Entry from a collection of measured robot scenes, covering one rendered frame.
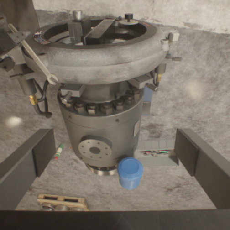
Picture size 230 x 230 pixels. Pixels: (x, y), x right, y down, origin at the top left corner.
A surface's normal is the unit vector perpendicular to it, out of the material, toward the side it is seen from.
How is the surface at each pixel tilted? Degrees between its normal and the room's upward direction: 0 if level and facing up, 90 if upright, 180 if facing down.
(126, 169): 90
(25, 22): 0
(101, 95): 13
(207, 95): 0
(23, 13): 0
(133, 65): 32
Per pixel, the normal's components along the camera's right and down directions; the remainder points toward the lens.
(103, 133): 0.07, 0.65
